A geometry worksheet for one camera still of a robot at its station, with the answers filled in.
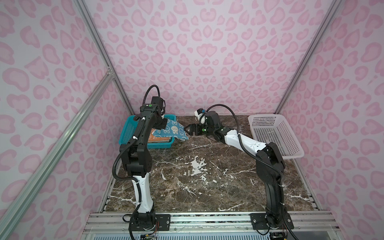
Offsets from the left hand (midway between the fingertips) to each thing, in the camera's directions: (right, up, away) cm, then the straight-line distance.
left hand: (159, 124), depth 92 cm
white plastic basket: (+77, -3, +18) cm, 79 cm away
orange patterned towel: (-8, -10, +11) cm, 16 cm away
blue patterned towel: (+8, -3, +4) cm, 9 cm away
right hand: (+19, -2, -5) cm, 20 cm away
